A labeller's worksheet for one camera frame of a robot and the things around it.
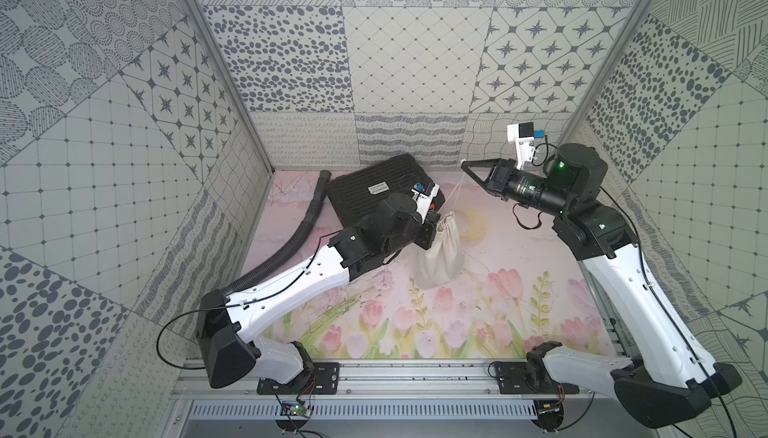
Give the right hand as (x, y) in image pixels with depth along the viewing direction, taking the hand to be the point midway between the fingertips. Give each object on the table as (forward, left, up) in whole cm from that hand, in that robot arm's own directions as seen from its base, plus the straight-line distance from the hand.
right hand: (461, 169), depth 58 cm
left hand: (+1, +4, -13) cm, 13 cm away
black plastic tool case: (+26, +30, -38) cm, 55 cm away
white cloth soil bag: (-5, +1, -29) cm, 29 cm away
